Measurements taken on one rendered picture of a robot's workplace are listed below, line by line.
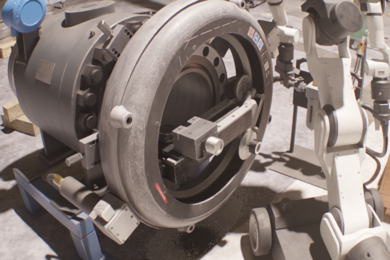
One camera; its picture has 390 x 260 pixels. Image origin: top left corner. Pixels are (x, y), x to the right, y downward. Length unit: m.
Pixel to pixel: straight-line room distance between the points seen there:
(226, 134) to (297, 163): 0.95
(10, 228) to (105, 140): 1.03
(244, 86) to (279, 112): 1.29
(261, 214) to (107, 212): 0.65
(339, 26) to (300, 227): 0.75
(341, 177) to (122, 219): 0.71
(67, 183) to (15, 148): 1.35
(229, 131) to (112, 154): 0.42
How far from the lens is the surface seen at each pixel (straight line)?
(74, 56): 1.30
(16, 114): 2.71
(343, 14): 1.23
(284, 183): 1.98
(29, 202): 1.87
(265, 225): 1.45
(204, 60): 1.29
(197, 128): 1.05
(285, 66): 1.81
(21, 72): 1.62
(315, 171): 2.08
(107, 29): 0.98
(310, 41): 1.36
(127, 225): 1.10
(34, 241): 1.77
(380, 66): 1.47
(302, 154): 2.21
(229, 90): 1.44
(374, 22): 1.46
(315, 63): 1.36
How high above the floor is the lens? 1.16
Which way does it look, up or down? 28 degrees down
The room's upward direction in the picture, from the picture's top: 1 degrees counter-clockwise
